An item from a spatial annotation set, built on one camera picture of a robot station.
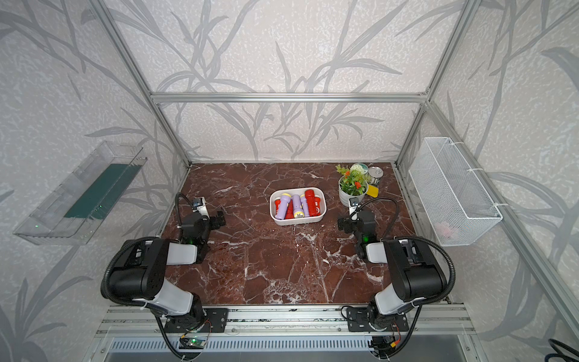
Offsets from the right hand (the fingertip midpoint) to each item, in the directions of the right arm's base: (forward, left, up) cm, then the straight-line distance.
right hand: (351, 209), depth 95 cm
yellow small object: (+14, -13, -5) cm, 20 cm away
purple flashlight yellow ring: (+4, +20, -2) cm, 21 cm away
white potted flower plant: (+6, 0, +10) cm, 12 cm away
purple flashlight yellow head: (+5, +29, 0) cm, 29 cm away
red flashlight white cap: (+2, +14, -3) cm, 15 cm away
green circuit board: (-45, +55, -6) cm, 72 cm away
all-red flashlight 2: (+7, +18, +1) cm, 19 cm away
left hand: (0, +60, +2) cm, 60 cm away
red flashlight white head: (+5, +32, -1) cm, 33 cm away
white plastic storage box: (+10, +14, -1) cm, 17 cm away
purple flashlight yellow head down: (+1, +23, -2) cm, 23 cm away
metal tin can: (+21, -15, -1) cm, 25 cm away
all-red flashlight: (0, +27, -2) cm, 27 cm away
